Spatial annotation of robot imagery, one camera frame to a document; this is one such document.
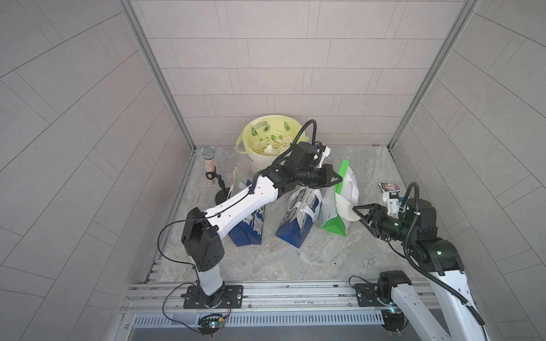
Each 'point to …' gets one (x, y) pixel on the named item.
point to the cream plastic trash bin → (266, 138)
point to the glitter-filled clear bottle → (208, 153)
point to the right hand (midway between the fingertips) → (353, 213)
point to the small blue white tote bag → (302, 212)
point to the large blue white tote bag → (249, 231)
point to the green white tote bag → (346, 187)
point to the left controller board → (210, 323)
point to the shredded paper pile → (271, 145)
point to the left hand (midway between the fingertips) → (346, 180)
